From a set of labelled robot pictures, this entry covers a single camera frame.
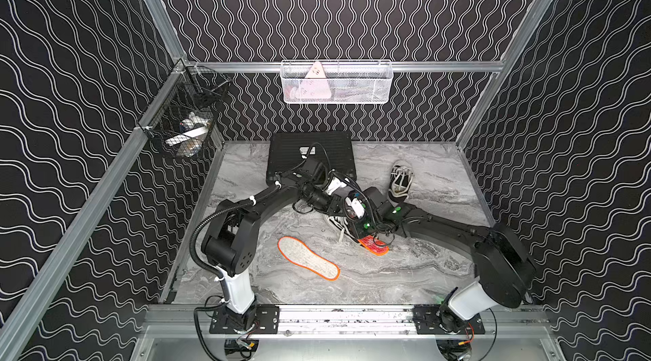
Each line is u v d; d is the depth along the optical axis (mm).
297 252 878
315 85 904
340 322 751
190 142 822
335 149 1133
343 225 836
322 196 778
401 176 1000
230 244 480
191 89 976
